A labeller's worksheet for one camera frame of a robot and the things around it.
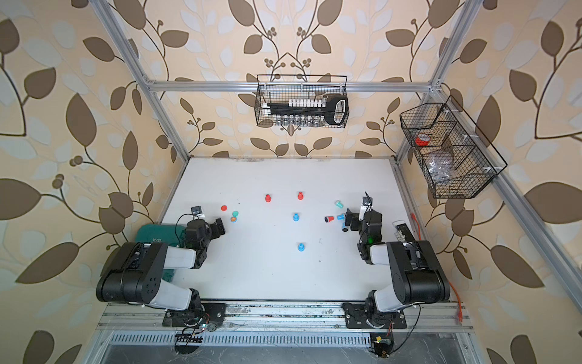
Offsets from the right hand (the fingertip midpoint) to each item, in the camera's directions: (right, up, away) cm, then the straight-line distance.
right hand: (361, 211), depth 94 cm
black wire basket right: (+25, +18, -20) cm, 37 cm away
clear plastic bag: (+20, +18, -21) cm, 34 cm away
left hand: (-66, -3, 0) cm, 66 cm away
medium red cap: (-61, 0, +8) cm, 61 cm away
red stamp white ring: (-14, -4, +2) cm, 15 cm away
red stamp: (-41, +5, +10) cm, 42 cm away
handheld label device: (+16, -8, -3) cm, 18 cm away
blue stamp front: (-7, -8, 0) cm, 10 cm away
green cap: (-55, -2, +6) cm, 55 cm away
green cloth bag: (-77, -9, -5) cm, 77 cm away
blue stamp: (-28, -3, +3) cm, 28 cm away
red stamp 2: (-26, +6, +10) cm, 28 cm away
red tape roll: (+18, +27, -13) cm, 36 cm away
